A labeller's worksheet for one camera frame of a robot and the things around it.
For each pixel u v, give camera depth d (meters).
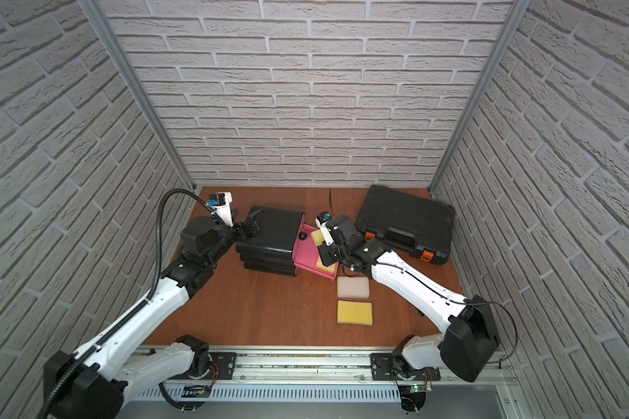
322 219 0.70
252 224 0.66
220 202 0.62
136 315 0.46
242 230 0.66
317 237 0.81
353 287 0.89
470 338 0.40
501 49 0.75
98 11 0.70
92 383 0.37
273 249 0.79
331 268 0.89
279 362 0.76
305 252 0.88
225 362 0.74
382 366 0.74
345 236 0.59
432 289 0.45
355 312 0.84
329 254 0.70
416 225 0.98
